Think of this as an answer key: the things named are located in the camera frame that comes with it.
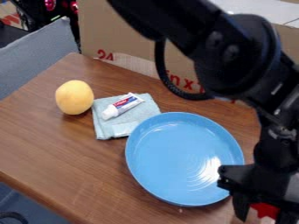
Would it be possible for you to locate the yellow round fruit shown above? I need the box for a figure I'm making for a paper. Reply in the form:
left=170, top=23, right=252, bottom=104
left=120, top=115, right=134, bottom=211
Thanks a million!
left=55, top=80, right=95, bottom=115

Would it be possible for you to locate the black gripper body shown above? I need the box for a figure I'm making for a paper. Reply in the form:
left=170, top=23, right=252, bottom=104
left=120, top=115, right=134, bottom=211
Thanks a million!
left=218, top=125, right=299, bottom=207

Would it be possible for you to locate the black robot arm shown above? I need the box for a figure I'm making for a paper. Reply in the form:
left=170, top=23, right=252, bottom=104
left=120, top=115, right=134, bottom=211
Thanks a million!
left=107, top=0, right=299, bottom=224

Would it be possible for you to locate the small toothpaste tube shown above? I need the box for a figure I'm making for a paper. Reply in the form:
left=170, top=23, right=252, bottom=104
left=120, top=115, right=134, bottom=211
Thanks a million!
left=102, top=93, right=144, bottom=120

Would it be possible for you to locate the brown cardboard box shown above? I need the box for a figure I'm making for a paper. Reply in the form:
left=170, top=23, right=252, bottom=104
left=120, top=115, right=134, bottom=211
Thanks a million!
left=79, top=0, right=299, bottom=104

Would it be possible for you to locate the light blue folded cloth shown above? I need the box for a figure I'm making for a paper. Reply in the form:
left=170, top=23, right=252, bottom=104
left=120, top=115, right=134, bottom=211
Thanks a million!
left=92, top=94, right=160, bottom=140

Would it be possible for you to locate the blue round plate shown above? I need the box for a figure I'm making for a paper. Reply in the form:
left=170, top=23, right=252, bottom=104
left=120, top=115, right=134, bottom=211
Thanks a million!
left=126, top=112, right=244, bottom=207

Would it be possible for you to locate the grey padded panel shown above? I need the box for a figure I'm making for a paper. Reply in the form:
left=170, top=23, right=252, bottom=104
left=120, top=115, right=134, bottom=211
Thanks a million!
left=0, top=17, right=79, bottom=100

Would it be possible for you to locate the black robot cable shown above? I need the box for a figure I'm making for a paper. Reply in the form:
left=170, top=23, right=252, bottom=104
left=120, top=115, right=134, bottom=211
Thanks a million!
left=154, top=38, right=215, bottom=102

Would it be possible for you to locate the red plastic block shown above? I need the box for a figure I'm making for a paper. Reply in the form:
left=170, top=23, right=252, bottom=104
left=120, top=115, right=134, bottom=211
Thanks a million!
left=250, top=202, right=280, bottom=224

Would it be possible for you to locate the black computer with lights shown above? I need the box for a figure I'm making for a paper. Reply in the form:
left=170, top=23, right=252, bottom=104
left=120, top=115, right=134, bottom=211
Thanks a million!
left=10, top=0, right=80, bottom=48

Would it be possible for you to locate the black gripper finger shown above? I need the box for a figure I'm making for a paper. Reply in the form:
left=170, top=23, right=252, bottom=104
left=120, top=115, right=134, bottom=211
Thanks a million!
left=275, top=210, right=299, bottom=224
left=232, top=192, right=251, bottom=222

